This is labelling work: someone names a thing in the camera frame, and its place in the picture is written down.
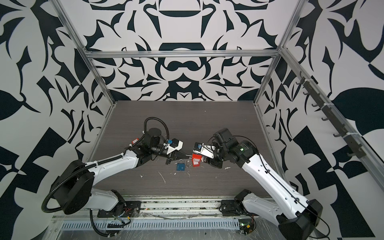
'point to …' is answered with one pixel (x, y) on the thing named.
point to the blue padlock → (180, 166)
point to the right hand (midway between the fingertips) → (207, 153)
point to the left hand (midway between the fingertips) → (190, 153)
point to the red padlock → (196, 159)
